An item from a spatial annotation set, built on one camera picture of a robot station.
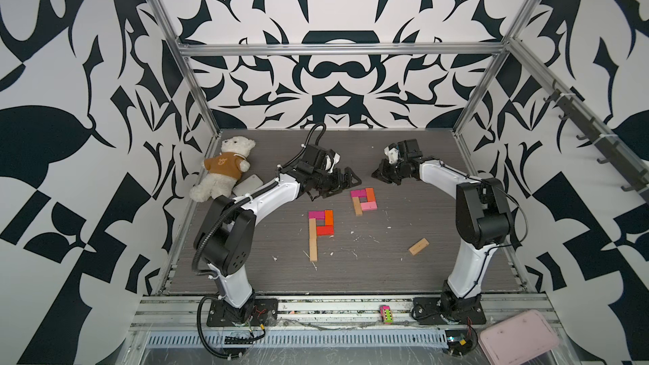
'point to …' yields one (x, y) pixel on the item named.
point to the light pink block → (368, 205)
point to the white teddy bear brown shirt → (224, 169)
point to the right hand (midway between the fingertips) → (371, 170)
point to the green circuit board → (459, 341)
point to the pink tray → (519, 340)
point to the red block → (325, 231)
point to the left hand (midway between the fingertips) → (350, 181)
